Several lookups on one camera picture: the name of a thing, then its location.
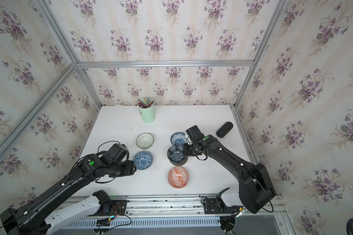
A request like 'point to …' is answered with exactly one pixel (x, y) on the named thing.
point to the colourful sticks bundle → (148, 102)
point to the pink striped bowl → (180, 164)
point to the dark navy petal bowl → (176, 154)
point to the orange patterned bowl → (178, 177)
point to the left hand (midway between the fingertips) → (134, 172)
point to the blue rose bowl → (178, 138)
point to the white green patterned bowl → (144, 140)
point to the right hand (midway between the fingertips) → (186, 151)
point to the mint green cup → (148, 114)
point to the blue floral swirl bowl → (142, 160)
